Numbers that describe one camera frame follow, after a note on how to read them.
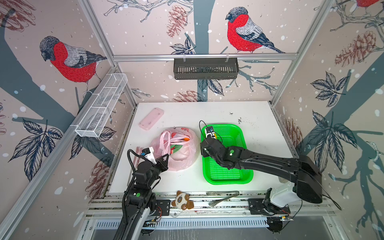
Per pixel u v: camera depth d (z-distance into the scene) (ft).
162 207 2.40
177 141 2.81
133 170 1.90
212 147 1.86
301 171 1.41
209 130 2.23
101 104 2.60
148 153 2.32
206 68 3.42
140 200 1.84
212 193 2.60
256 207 2.39
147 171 1.95
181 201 2.41
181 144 2.63
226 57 2.95
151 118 3.64
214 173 2.81
